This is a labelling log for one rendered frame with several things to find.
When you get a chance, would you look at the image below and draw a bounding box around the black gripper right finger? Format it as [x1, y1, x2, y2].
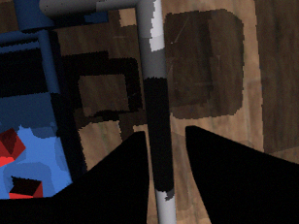
[184, 126, 299, 224]

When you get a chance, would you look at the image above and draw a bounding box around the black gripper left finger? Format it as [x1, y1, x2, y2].
[0, 131, 150, 224]

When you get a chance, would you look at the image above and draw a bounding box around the small red block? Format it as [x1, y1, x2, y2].
[0, 127, 26, 167]
[9, 178, 43, 199]

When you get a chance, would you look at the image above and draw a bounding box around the blue plastic tray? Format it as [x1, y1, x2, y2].
[0, 0, 109, 199]

